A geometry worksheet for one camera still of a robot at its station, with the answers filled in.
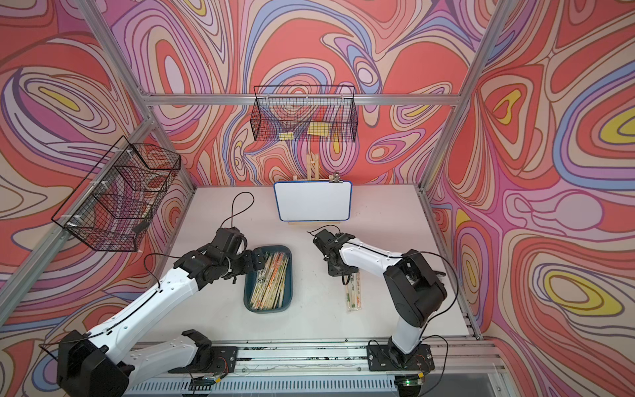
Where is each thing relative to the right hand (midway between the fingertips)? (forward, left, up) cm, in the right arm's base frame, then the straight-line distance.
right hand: (347, 275), depth 89 cm
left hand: (0, +30, +12) cm, 32 cm away
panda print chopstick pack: (-8, 0, -1) cm, 8 cm away
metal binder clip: (+25, +3, +25) cm, 36 cm away
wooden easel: (+52, +12, +7) cm, 54 cm away
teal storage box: (-9, +21, +3) cm, 23 cm away
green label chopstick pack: (-6, -1, -2) cm, 7 cm away
